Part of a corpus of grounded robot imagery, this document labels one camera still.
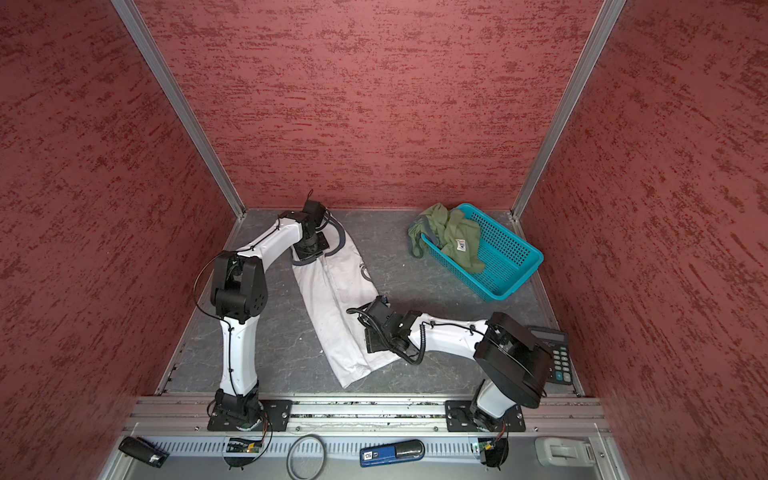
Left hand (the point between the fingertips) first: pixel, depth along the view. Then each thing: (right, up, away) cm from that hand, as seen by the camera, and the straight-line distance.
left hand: (319, 258), depth 100 cm
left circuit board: (-13, -47, -28) cm, 56 cm away
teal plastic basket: (+67, 0, +4) cm, 67 cm away
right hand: (+20, -25, -15) cm, 36 cm away
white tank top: (+7, -12, -3) cm, 14 cm away
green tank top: (+44, +9, -6) cm, 45 cm away
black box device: (-32, -42, -33) cm, 63 cm away
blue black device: (+21, -43, -34) cm, 58 cm away
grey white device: (+64, -43, -32) cm, 83 cm away
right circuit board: (+50, -45, -29) cm, 74 cm away
